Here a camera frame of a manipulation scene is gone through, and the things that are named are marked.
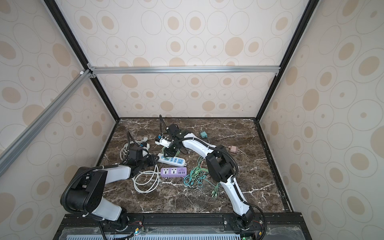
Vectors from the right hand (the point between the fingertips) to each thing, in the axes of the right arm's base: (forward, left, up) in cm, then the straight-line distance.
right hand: (167, 152), depth 93 cm
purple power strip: (-12, -5, -4) cm, 13 cm away
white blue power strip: (-4, -4, -4) cm, 7 cm away
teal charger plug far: (+18, -24, -5) cm, 31 cm away
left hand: (-1, +4, -1) cm, 4 cm away
